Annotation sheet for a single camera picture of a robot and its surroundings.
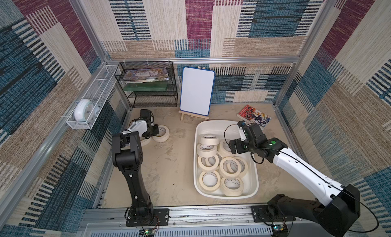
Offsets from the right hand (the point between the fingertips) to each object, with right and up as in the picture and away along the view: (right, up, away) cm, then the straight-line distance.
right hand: (236, 141), depth 81 cm
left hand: (-50, +3, +23) cm, 55 cm away
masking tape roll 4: (-14, -22, +3) cm, 26 cm away
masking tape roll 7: (+5, -15, +5) cm, 17 cm away
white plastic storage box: (-6, +7, -12) cm, 15 cm away
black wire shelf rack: (-48, +27, +39) cm, 68 cm away
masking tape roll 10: (-54, -2, +16) cm, 56 cm away
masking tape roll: (-14, 0, +6) cm, 15 cm away
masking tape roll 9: (-44, -2, +18) cm, 48 cm away
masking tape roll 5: (-4, -23, -7) cm, 25 cm away
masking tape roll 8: (-5, -6, +8) cm, 11 cm away
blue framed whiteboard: (-21, +29, +16) cm, 39 cm away
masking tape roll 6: (-2, -15, +5) cm, 16 cm away
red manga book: (+18, +15, +31) cm, 39 cm away
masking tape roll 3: (-15, -15, +2) cm, 21 cm away
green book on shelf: (-52, +32, +15) cm, 63 cm away
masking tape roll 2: (-15, -7, +2) cm, 17 cm away
